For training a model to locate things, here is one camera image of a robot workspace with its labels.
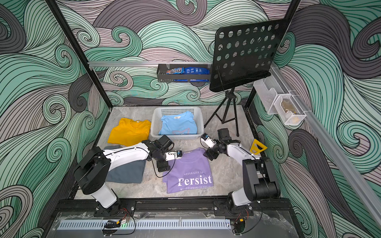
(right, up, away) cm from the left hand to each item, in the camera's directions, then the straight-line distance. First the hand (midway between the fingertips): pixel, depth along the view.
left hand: (169, 158), depth 87 cm
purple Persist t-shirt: (+15, -7, -2) cm, 16 cm away
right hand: (+27, +4, +4) cm, 28 cm away
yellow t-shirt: (-30, +14, +16) cm, 37 cm away
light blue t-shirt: (+8, +20, +18) cm, 28 cm away
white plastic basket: (-10, +29, +19) cm, 36 cm away
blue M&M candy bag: (+12, +55, +5) cm, 56 cm away
